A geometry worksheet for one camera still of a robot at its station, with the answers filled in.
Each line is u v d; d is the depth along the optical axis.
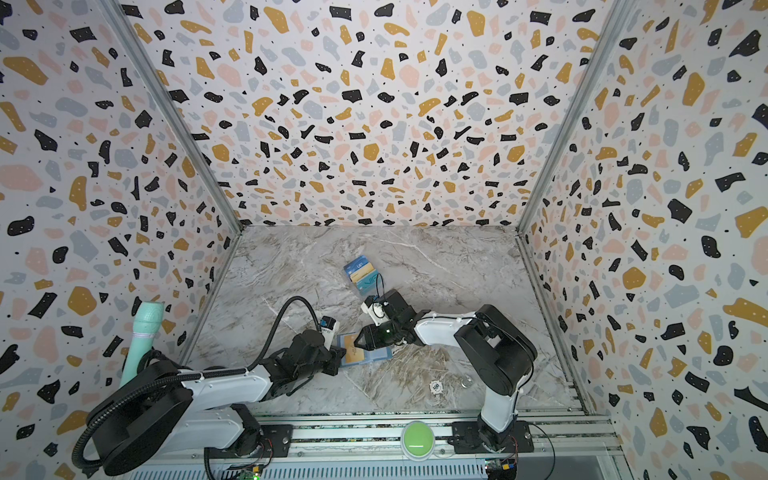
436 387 0.83
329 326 0.79
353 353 0.88
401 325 0.73
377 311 0.82
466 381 0.82
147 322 0.59
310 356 0.69
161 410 0.42
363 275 1.01
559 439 0.76
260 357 0.60
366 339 0.79
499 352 0.48
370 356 0.87
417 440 0.73
